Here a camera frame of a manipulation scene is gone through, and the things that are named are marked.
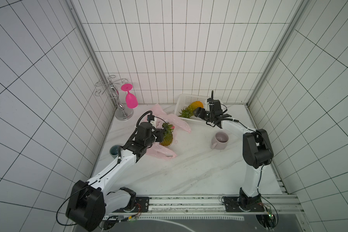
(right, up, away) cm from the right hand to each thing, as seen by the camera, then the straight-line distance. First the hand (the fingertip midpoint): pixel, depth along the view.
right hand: (198, 109), depth 98 cm
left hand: (-24, -14, -15) cm, 32 cm away
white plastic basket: (-9, +8, +17) cm, 21 cm away
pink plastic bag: (-15, -8, -14) cm, 22 cm away
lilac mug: (+12, -20, -9) cm, 25 cm away
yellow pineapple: (-6, -1, +7) cm, 9 cm away
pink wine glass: (-47, +5, +1) cm, 47 cm away
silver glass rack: (-59, -2, +13) cm, 60 cm away
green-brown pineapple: (-21, -17, -10) cm, 29 cm away
